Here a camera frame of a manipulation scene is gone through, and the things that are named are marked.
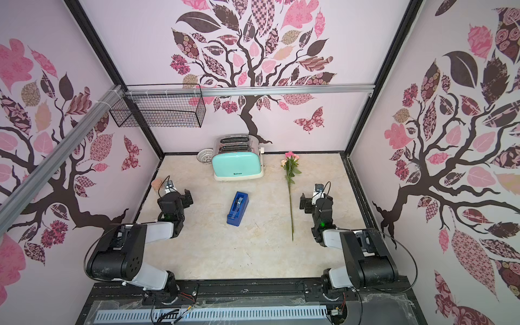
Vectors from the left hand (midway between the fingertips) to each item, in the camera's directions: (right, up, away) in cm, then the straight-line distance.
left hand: (177, 195), depth 93 cm
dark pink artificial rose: (+56, +17, +17) cm, 60 cm away
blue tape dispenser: (+28, -8, -5) cm, 30 cm away
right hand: (+65, +2, -2) cm, 65 cm away
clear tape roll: (+30, -2, -3) cm, 30 cm away
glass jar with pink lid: (-10, +5, +1) cm, 12 cm away
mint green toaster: (+28, +18, +2) cm, 34 cm away
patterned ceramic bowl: (+6, +21, +24) cm, 32 cm away
